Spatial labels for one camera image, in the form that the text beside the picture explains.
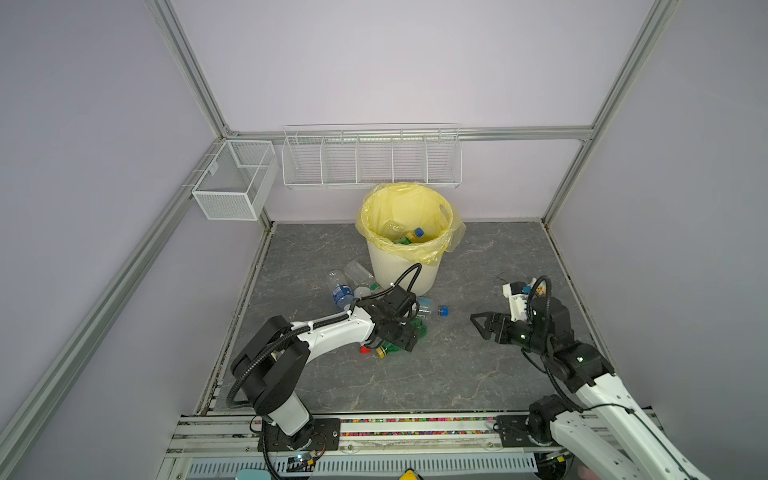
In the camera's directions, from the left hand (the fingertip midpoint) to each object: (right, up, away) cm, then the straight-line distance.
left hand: (405, 339), depth 86 cm
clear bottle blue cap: (+13, +7, +6) cm, 16 cm away
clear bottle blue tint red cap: (+7, +8, +9) cm, 14 cm away
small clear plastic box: (+2, +30, +11) cm, 32 cm away
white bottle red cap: (-10, +9, -27) cm, 30 cm away
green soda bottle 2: (-5, -2, -2) cm, 5 cm away
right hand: (+20, +8, -10) cm, 24 cm away
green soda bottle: (0, +29, +9) cm, 30 cm away
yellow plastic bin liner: (+4, +40, +9) cm, 41 cm away
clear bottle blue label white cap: (-19, +12, +8) cm, 24 cm away
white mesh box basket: (-57, +50, +16) cm, 77 cm away
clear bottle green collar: (-15, +17, +15) cm, 27 cm away
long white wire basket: (-15, +57, +13) cm, 60 cm away
